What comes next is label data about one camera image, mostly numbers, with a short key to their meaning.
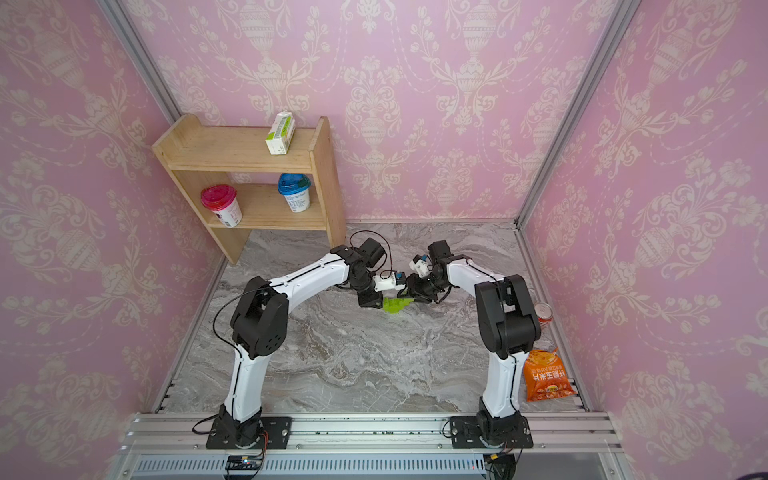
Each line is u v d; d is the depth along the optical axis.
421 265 0.92
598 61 0.76
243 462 0.73
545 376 0.78
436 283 0.83
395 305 0.93
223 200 0.83
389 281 0.83
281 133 0.76
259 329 0.53
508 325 0.52
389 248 0.83
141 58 0.77
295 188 0.88
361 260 0.71
